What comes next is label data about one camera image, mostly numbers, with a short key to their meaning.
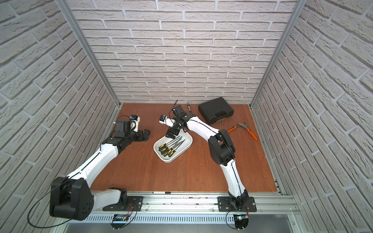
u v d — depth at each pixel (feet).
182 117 2.38
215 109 3.65
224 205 2.42
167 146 3.10
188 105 3.86
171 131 2.73
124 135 2.12
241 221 2.32
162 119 2.66
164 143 3.15
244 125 3.48
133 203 2.43
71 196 1.30
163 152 3.01
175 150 3.03
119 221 2.33
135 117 2.49
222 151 1.80
